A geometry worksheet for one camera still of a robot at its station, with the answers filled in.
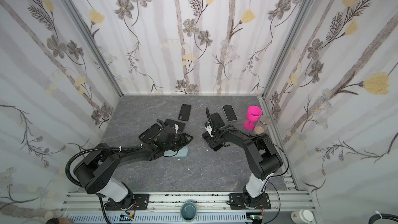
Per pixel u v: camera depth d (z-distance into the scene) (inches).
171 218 27.7
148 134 39.6
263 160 18.6
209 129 34.5
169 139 27.7
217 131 28.2
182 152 33.0
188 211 28.3
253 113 35.9
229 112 43.7
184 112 43.7
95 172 17.6
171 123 42.6
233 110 43.6
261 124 35.1
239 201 28.9
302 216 25.1
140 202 28.9
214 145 33.1
